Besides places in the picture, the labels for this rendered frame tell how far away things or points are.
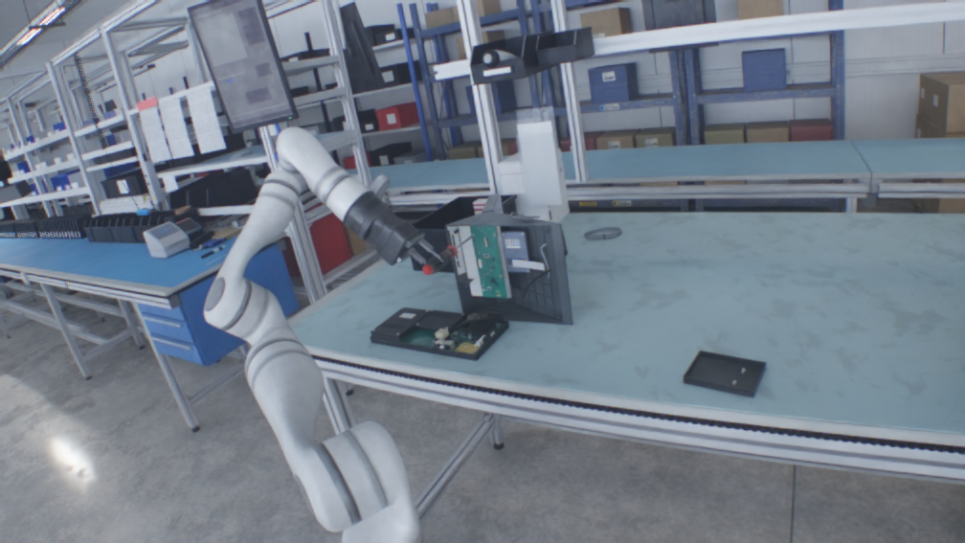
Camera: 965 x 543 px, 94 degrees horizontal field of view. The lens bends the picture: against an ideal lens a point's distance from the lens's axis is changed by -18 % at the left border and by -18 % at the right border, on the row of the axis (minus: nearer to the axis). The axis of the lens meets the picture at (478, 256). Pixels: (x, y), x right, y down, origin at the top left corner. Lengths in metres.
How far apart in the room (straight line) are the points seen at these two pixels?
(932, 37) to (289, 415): 4.97
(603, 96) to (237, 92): 3.21
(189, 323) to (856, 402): 2.20
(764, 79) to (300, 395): 4.20
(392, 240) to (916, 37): 4.61
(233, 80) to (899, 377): 2.15
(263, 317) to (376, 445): 0.40
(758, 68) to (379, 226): 3.86
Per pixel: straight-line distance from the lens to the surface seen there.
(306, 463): 0.57
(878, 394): 0.90
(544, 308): 1.10
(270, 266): 2.58
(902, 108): 5.11
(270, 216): 0.95
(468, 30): 1.74
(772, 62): 4.50
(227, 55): 2.21
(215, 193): 3.13
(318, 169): 0.99
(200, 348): 2.42
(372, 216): 0.94
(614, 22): 4.63
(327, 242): 2.87
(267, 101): 2.19
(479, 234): 1.06
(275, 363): 0.70
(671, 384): 0.88
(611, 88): 4.65
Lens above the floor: 1.51
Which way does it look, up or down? 20 degrees down
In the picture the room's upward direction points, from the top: 11 degrees counter-clockwise
